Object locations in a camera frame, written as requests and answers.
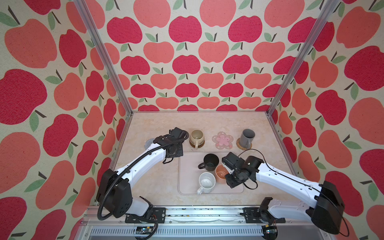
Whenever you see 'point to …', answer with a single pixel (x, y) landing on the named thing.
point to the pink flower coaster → (223, 141)
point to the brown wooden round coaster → (199, 146)
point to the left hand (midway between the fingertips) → (180, 153)
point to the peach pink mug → (220, 173)
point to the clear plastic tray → (189, 174)
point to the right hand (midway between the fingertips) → (232, 180)
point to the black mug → (211, 161)
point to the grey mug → (245, 138)
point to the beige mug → (197, 137)
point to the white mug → (207, 181)
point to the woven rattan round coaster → (237, 143)
